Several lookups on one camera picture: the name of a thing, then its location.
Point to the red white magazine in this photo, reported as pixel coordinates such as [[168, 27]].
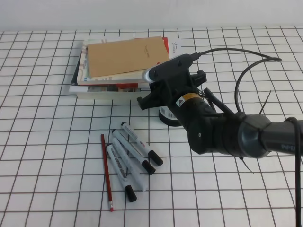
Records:
[[106, 61]]

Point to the white paper sheet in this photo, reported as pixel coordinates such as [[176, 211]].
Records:
[[174, 45]]

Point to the white marker black cap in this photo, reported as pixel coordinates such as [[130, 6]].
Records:
[[121, 173], [144, 162], [143, 147]]

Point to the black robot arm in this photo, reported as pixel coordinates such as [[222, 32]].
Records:
[[229, 133]]

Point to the white marker black cap middle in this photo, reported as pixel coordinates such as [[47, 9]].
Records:
[[144, 162]]

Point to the brown kraft notebook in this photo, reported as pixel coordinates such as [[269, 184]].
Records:
[[124, 56]]

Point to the red pencil with eraser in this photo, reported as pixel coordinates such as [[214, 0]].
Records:
[[107, 178]]

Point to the white capless marker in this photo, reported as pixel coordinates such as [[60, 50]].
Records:
[[134, 171]]

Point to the cream book under notebook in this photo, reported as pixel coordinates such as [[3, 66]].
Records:
[[84, 78]]

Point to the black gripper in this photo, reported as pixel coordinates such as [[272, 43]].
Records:
[[167, 91]]

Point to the white marker black cap right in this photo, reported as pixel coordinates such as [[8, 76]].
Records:
[[143, 147]]

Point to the white marker black cap left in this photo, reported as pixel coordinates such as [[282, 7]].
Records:
[[121, 173]]

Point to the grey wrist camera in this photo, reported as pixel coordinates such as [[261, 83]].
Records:
[[168, 69]]

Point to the black mesh pen holder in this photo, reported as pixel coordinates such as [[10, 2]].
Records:
[[167, 117]]

